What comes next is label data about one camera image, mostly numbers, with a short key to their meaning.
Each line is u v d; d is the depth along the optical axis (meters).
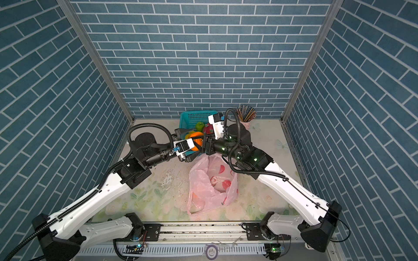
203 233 0.75
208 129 1.05
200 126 1.08
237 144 0.46
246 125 1.07
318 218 0.38
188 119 1.15
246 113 1.05
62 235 0.38
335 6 0.71
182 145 0.50
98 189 0.44
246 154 0.50
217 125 0.56
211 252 0.69
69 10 0.71
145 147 0.47
